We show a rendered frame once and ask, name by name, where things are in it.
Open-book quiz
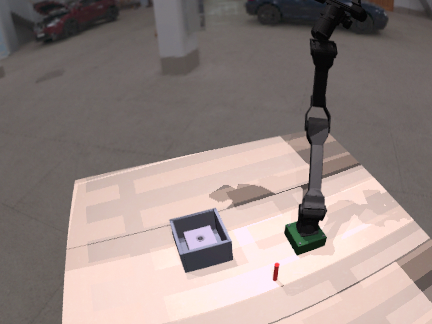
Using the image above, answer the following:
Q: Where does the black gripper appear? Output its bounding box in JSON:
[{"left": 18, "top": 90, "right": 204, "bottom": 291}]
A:
[{"left": 314, "top": 0, "right": 368, "bottom": 26}]

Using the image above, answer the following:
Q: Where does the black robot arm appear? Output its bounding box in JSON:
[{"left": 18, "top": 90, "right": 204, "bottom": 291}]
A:
[{"left": 296, "top": 17, "right": 338, "bottom": 237}]

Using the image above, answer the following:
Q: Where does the dark red peg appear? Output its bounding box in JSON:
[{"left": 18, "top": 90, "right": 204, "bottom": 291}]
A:
[{"left": 273, "top": 263, "right": 279, "bottom": 281}]

